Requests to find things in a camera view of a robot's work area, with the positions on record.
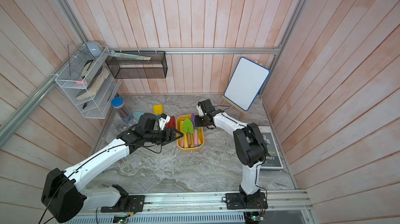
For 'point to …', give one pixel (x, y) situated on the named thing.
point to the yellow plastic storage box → (180, 117)
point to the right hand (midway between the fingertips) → (196, 121)
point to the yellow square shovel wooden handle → (158, 109)
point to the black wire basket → (123, 67)
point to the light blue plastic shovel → (138, 114)
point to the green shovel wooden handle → (188, 128)
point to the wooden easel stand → (238, 109)
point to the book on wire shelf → (102, 75)
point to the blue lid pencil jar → (119, 106)
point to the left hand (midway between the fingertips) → (179, 139)
